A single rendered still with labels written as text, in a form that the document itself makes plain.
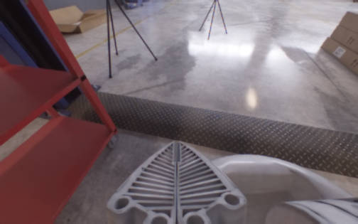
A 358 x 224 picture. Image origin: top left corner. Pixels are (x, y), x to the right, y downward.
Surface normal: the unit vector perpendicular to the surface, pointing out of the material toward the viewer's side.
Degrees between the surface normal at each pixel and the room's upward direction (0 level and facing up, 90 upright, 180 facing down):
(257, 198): 0
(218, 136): 23
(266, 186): 68
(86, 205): 0
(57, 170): 0
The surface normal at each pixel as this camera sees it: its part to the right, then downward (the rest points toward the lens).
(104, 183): -0.01, -0.69
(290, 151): -0.11, -0.36
